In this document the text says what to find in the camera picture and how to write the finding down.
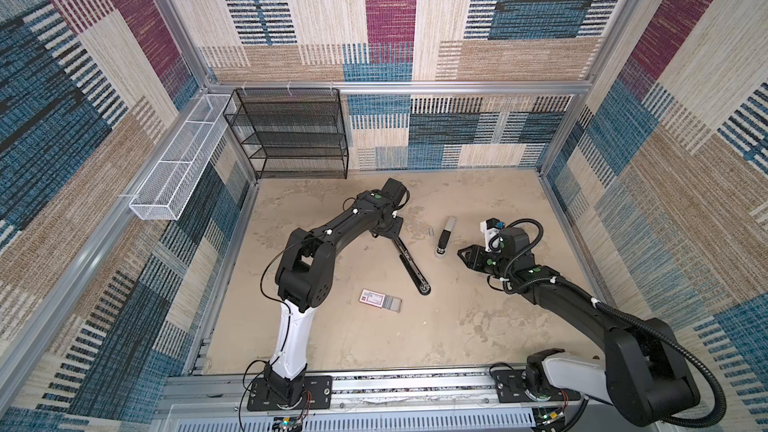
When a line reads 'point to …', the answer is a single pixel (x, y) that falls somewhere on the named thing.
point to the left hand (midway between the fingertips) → (390, 225)
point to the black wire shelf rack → (291, 133)
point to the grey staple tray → (392, 303)
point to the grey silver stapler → (445, 237)
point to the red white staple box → (372, 298)
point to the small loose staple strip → (431, 232)
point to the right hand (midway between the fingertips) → (462, 257)
